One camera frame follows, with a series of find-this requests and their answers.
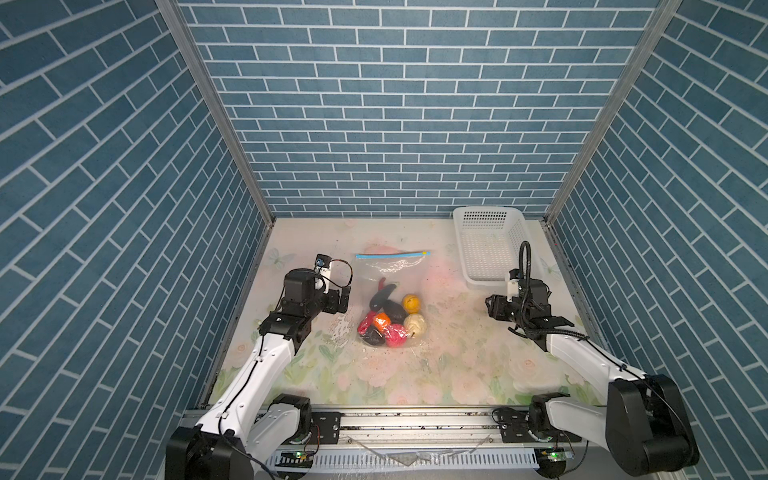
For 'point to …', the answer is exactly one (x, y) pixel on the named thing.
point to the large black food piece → (397, 313)
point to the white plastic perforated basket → (490, 238)
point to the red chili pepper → (366, 322)
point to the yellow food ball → (411, 303)
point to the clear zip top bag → (408, 270)
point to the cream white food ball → (414, 325)
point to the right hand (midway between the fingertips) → (493, 296)
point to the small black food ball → (374, 337)
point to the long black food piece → (378, 300)
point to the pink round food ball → (395, 335)
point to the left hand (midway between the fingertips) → (335, 283)
